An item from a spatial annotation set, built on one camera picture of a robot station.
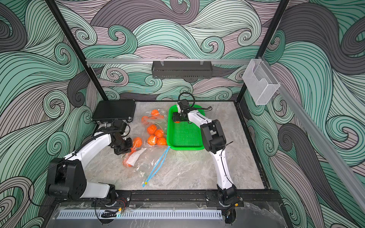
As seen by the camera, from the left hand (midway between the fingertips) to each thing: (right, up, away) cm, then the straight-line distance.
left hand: (131, 148), depth 85 cm
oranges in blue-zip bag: (+14, +6, +6) cm, 17 cm away
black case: (-32, +24, +34) cm, 52 cm away
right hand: (+26, +18, +20) cm, 38 cm away
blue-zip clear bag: (+11, -1, +3) cm, 11 cm away
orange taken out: (+28, +15, +18) cm, 37 cm away
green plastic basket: (+33, +6, +14) cm, 36 cm away
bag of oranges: (+13, +20, +19) cm, 30 cm away
